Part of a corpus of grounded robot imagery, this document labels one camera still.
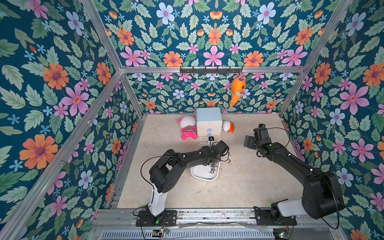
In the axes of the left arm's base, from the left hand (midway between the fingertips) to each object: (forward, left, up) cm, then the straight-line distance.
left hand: (216, 154), depth 94 cm
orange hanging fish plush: (+31, -16, +28) cm, 45 cm away
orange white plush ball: (+20, -11, +3) cm, 23 cm away
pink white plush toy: (+19, +17, +5) cm, 26 cm away
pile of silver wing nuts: (-6, +3, -3) cm, 7 cm away
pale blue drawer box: (+19, +3, +11) cm, 22 cm away
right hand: (+3, -23, +9) cm, 25 cm away
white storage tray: (-10, +10, -2) cm, 14 cm away
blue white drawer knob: (+16, +3, +5) cm, 17 cm away
